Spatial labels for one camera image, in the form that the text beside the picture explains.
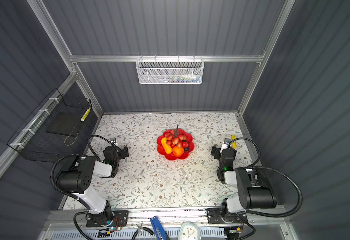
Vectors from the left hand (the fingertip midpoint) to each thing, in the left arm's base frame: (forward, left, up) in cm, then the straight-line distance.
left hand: (117, 147), depth 97 cm
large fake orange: (-7, -40, +3) cm, 40 cm away
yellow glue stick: (-10, -69, +20) cm, 72 cm away
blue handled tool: (-46, -29, -2) cm, 54 cm away
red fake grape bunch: (-3, -38, +10) cm, 39 cm away
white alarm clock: (-47, -43, 0) cm, 64 cm away
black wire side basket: (-5, +21, +26) cm, 34 cm away
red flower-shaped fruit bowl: (-8, -36, -2) cm, 36 cm away
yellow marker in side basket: (+6, +11, +25) cm, 28 cm away
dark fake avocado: (-4, -45, +1) cm, 46 cm away
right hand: (-7, -69, +5) cm, 70 cm away
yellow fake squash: (-3, -33, +1) cm, 33 cm away
